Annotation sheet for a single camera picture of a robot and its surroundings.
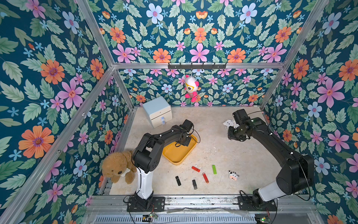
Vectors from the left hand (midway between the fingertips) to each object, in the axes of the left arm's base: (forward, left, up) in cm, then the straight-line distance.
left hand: (185, 140), depth 98 cm
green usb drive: (-23, -17, -2) cm, 28 cm away
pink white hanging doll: (+28, -7, +25) cm, 38 cm away
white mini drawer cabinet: (+17, +18, +13) cm, 28 cm away
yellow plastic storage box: (-11, +6, 0) cm, 13 cm away
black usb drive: (-26, +7, -1) cm, 27 cm away
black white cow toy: (-27, -27, 0) cm, 38 cm away
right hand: (-6, -27, +13) cm, 31 cm away
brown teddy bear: (-22, +36, +17) cm, 46 cm away
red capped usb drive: (-21, -5, -2) cm, 21 cm away
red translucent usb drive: (-26, -10, -2) cm, 28 cm away
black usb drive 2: (-30, -4, -1) cm, 30 cm away
